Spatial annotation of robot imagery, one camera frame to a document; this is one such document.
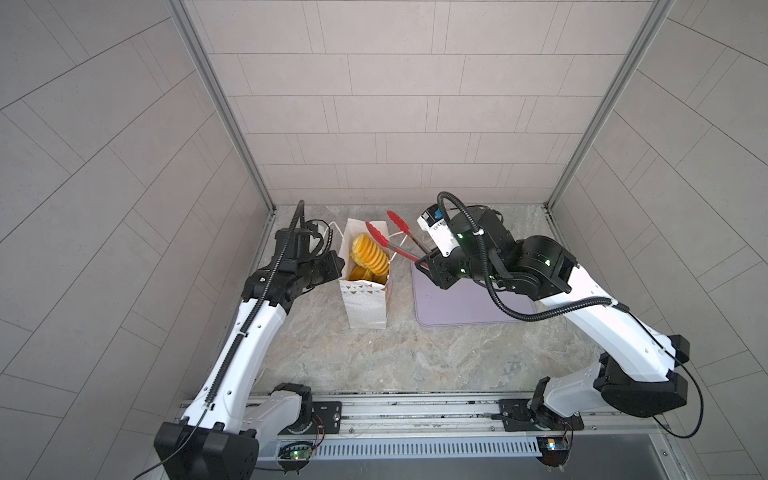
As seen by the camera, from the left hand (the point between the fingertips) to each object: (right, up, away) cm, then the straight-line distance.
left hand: (352, 258), depth 73 cm
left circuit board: (-11, -42, -9) cm, 44 cm away
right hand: (+16, +1, -12) cm, 21 cm away
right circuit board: (+47, -44, -5) cm, 65 cm away
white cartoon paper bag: (+3, -11, 0) cm, 11 cm away
